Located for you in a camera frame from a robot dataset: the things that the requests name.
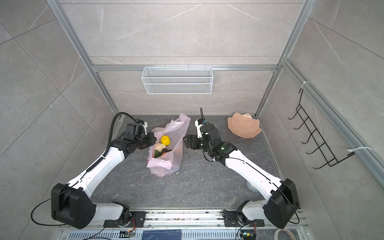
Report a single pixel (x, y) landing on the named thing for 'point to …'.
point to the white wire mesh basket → (179, 80)
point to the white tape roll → (275, 234)
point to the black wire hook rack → (315, 137)
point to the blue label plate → (173, 234)
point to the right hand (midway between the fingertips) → (189, 137)
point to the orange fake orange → (163, 154)
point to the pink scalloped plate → (245, 125)
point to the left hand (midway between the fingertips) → (157, 134)
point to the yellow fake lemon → (165, 140)
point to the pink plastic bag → (169, 163)
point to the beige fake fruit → (159, 147)
